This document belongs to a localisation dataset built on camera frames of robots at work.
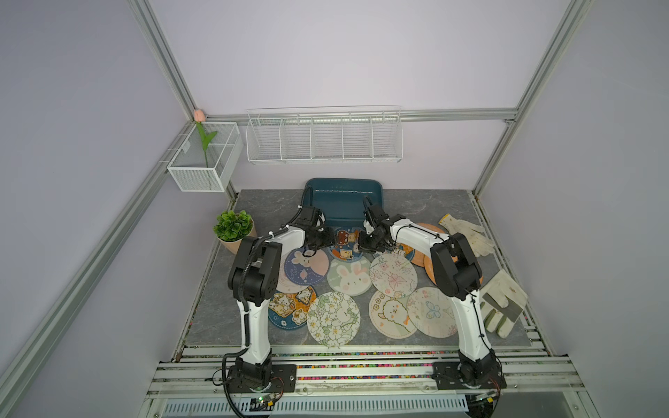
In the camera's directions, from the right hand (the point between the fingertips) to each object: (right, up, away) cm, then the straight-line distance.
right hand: (358, 247), depth 100 cm
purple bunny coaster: (-19, -8, -4) cm, 21 cm away
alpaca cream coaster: (+9, -21, -15) cm, 28 cm away
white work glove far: (+50, +1, +4) cm, 50 cm away
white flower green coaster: (-9, -22, -16) cm, 28 cm away
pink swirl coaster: (-27, -13, -7) cm, 31 cm away
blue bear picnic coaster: (-5, 0, +2) cm, 5 cm away
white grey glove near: (+49, -17, -12) cm, 53 cm away
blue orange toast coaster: (-23, -20, -14) cm, 34 cm away
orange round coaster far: (+30, +8, +9) cm, 32 cm away
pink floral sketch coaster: (+13, -10, -6) cm, 17 cm away
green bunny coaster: (-2, -11, -6) cm, 12 cm away
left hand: (-9, +3, 0) cm, 9 cm away
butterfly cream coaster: (+24, -20, -15) cm, 35 cm away
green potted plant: (-45, +8, -9) cm, 47 cm away
